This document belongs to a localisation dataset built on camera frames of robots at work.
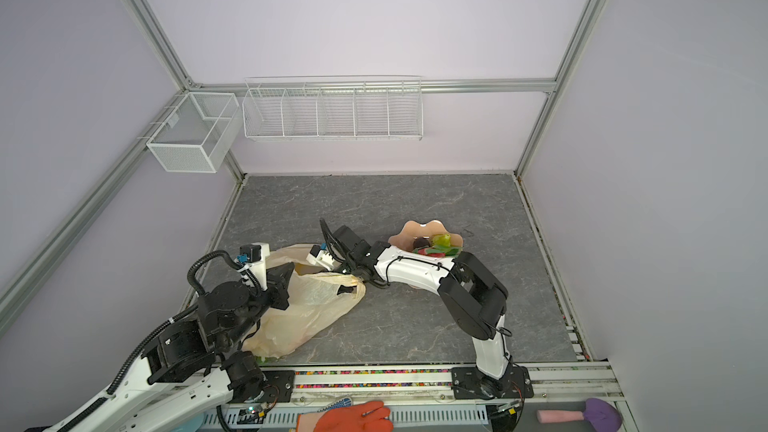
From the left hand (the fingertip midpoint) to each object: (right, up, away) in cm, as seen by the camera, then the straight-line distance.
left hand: (293, 270), depth 68 cm
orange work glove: (+17, -35, +2) cm, 39 cm away
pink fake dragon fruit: (+36, +1, +22) cm, 43 cm away
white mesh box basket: (-41, +38, +28) cm, 62 cm away
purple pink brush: (+70, -34, +1) cm, 78 cm away
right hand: (+2, -11, +7) cm, 13 cm away
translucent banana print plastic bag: (+6, -6, -1) cm, 9 cm away
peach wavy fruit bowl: (+30, +6, +31) cm, 44 cm away
